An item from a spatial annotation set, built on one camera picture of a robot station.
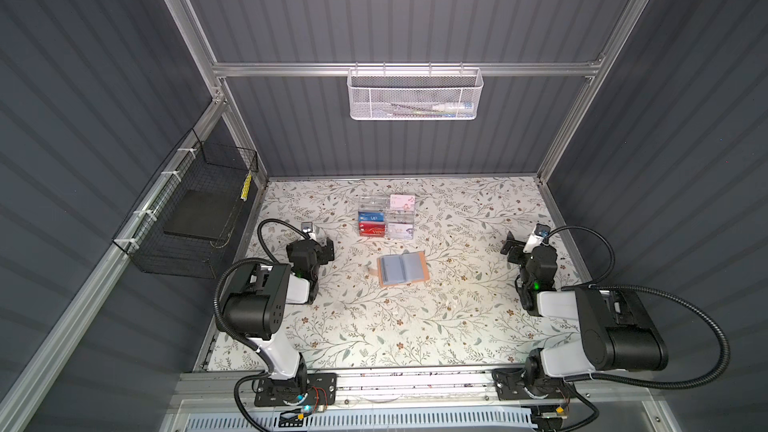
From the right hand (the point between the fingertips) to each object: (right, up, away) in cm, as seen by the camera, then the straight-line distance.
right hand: (531, 238), depth 90 cm
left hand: (-69, -1, +6) cm, 69 cm away
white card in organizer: (-39, +1, +12) cm, 41 cm away
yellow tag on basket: (-83, +15, -7) cm, 85 cm away
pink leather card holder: (-37, -10, +4) cm, 39 cm away
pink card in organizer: (-39, +11, +12) cm, 42 cm away
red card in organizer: (-49, +2, +12) cm, 51 cm away
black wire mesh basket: (-95, +21, -11) cm, 98 cm away
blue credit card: (-52, +6, +12) cm, 54 cm away
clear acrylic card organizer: (-43, +6, +19) cm, 47 cm away
